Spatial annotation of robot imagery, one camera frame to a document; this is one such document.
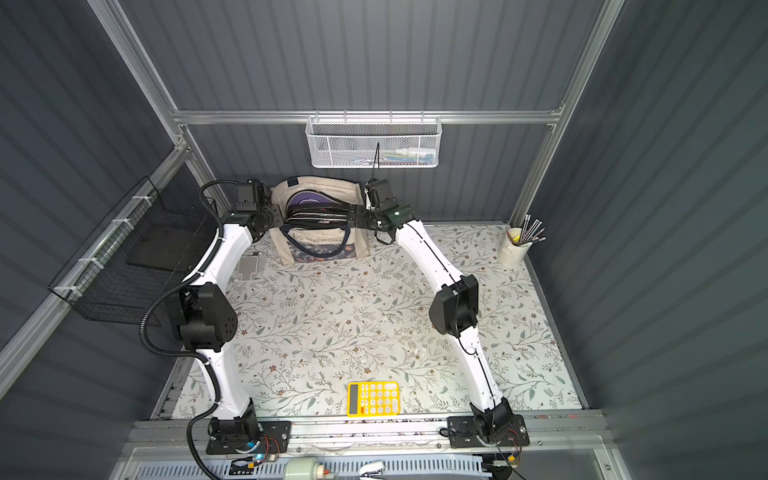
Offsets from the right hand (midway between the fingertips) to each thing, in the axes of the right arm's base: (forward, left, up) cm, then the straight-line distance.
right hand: (361, 215), depth 91 cm
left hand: (+2, +27, 0) cm, 27 cm away
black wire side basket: (-14, +55, +4) cm, 57 cm away
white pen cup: (-1, -50, -17) cm, 53 cm away
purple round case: (+15, +20, -6) cm, 26 cm away
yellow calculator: (-47, -5, -23) cm, 52 cm away
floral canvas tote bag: (-6, +21, -7) cm, 23 cm away
